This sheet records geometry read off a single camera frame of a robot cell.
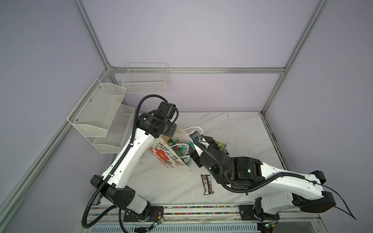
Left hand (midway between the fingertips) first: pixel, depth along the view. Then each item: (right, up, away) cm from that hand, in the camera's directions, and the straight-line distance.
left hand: (165, 128), depth 72 cm
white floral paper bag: (+5, -11, -5) cm, 13 cm away
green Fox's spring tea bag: (+34, -12, +26) cm, 44 cm away
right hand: (+14, -5, -13) cm, 20 cm away
